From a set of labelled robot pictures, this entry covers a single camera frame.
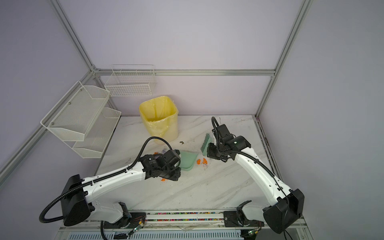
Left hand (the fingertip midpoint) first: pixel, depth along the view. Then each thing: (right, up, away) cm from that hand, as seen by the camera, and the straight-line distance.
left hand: (177, 176), depth 77 cm
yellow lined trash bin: (-16, +34, +28) cm, 47 cm away
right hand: (+16, +12, -1) cm, 20 cm away
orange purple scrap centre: (+15, +4, +18) cm, 24 cm away
